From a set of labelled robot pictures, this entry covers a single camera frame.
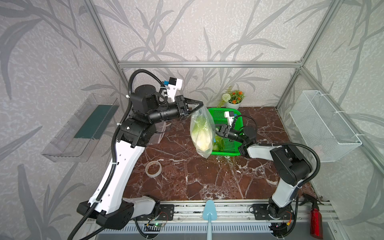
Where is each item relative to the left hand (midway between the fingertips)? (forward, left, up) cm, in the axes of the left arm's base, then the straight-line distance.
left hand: (203, 107), depth 50 cm
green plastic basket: (+14, -17, -23) cm, 32 cm away
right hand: (+11, -4, -25) cm, 28 cm away
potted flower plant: (+45, -23, -37) cm, 63 cm away
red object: (-28, -54, -47) cm, 77 cm away
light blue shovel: (-25, -4, -49) cm, 56 cm away
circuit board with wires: (-29, +21, -51) cm, 62 cm away
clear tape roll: (-2, +32, -50) cm, 60 cm away
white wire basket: (+1, -54, -16) cm, 56 cm away
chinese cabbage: (+10, -10, -42) cm, 44 cm away
